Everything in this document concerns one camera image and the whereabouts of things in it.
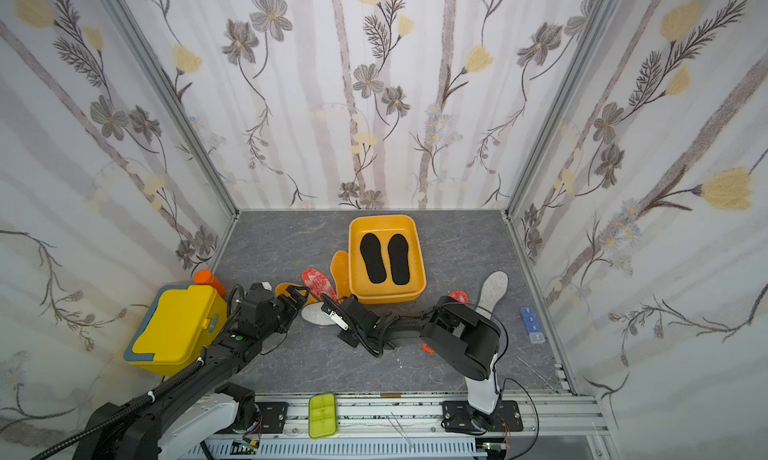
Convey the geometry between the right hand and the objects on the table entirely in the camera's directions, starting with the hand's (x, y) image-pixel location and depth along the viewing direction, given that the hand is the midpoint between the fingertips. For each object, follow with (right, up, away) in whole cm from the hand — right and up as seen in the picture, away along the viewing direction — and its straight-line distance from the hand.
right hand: (344, 316), depth 89 cm
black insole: (+7, +19, +17) cm, 26 cm away
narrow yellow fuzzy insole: (-4, +13, +13) cm, 19 cm away
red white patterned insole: (-10, +9, +9) cm, 16 cm away
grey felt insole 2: (+48, +6, +9) cm, 49 cm away
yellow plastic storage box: (+4, +9, +9) cm, 13 cm away
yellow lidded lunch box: (-40, +2, -13) cm, 42 cm away
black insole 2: (+17, +20, +19) cm, 32 cm away
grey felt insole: (-9, +1, +1) cm, 10 cm away
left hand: (-10, +7, -4) cm, 13 cm away
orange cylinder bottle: (-42, +12, 0) cm, 44 cm away
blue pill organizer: (+57, -3, 0) cm, 57 cm away
